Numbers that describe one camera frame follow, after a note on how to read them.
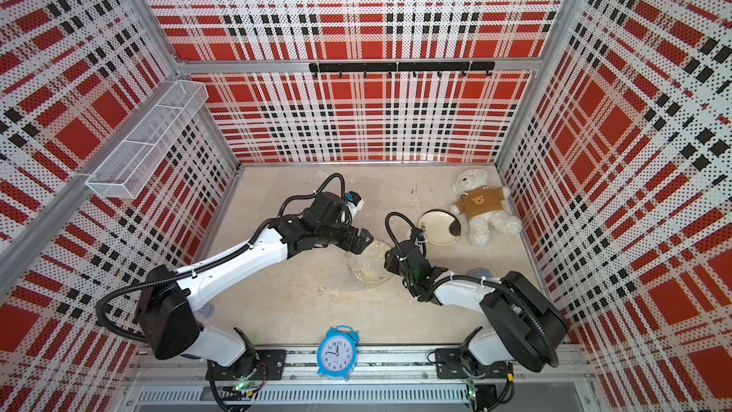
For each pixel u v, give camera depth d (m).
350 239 0.70
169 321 0.41
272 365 0.74
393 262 0.78
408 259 0.67
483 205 0.99
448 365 0.73
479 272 0.90
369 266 0.86
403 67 0.91
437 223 1.01
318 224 0.61
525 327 0.43
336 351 0.74
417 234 0.80
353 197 0.72
